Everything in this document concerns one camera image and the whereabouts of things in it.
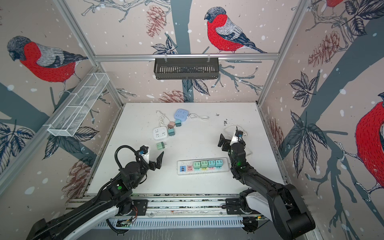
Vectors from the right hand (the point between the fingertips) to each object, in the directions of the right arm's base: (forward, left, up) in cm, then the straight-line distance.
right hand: (227, 137), depth 86 cm
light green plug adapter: (-14, +14, -6) cm, 21 cm away
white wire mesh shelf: (+5, +81, +22) cm, 84 cm away
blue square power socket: (+25, +32, -8) cm, 41 cm away
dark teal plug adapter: (+17, +33, -10) cm, 39 cm away
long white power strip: (-15, +24, -10) cm, 30 cm away
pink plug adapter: (+16, +38, -11) cm, 43 cm away
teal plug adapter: (-14, +5, -6) cm, 16 cm away
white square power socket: (+8, +45, -9) cm, 46 cm away
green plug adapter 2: (-1, +42, -10) cm, 43 cm away
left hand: (-12, +40, +4) cm, 42 cm away
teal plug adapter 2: (+9, +37, -10) cm, 39 cm away
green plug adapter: (-14, +9, -6) cm, 18 cm away
